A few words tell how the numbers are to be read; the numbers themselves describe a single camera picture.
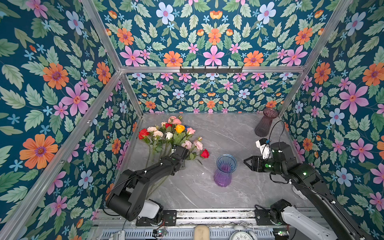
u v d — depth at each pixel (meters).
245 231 0.70
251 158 0.64
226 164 0.77
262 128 1.06
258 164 0.60
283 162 0.51
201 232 0.66
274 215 0.65
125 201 0.43
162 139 1.04
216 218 0.75
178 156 0.72
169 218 0.74
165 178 0.87
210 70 0.93
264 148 0.59
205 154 0.93
